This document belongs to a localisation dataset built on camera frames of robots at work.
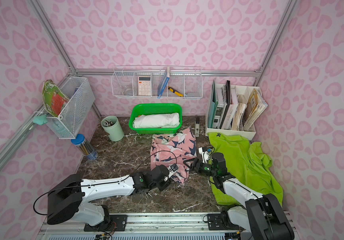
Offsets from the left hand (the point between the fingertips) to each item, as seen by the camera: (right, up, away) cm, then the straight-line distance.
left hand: (169, 172), depth 83 cm
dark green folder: (+25, +38, +3) cm, 45 cm away
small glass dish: (-26, +47, +10) cm, 55 cm away
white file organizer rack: (+36, +35, +4) cm, 50 cm away
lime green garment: (+47, +3, +7) cm, 48 cm away
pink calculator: (-16, +51, +12) cm, 55 cm away
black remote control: (+19, +26, +25) cm, 40 cm away
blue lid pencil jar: (-50, +18, 0) cm, 53 cm away
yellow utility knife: (+3, +49, +15) cm, 51 cm away
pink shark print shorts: (0, +11, +15) cm, 19 cm away
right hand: (+10, +5, -2) cm, 11 cm away
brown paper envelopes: (+53, +38, +8) cm, 66 cm away
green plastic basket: (-17, +40, +34) cm, 55 cm away
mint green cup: (-37, +26, +12) cm, 47 cm away
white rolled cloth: (-10, +30, +20) cm, 38 cm away
